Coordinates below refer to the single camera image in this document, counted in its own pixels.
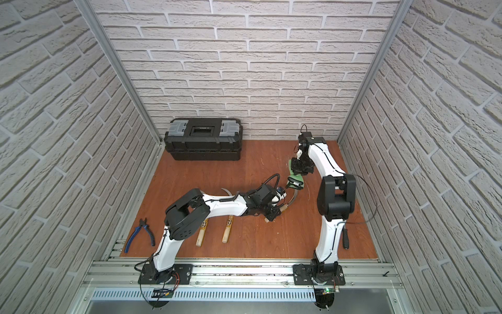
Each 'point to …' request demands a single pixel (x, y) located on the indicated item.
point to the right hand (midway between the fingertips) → (300, 173)
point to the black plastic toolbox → (204, 139)
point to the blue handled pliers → (142, 224)
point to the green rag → (294, 180)
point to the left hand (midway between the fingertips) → (282, 211)
